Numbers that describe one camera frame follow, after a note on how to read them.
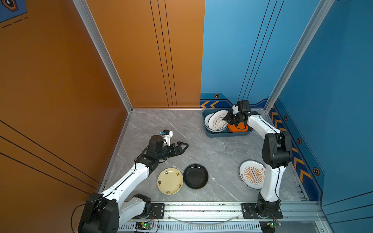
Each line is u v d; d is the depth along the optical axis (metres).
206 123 1.05
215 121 1.01
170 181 0.84
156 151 0.63
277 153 0.55
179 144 0.72
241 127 0.84
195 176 0.85
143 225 0.71
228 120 0.89
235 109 0.91
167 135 0.75
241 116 0.74
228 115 0.89
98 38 0.80
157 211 0.74
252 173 0.86
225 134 1.03
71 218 0.43
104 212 0.39
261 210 0.66
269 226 0.70
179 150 0.71
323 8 0.70
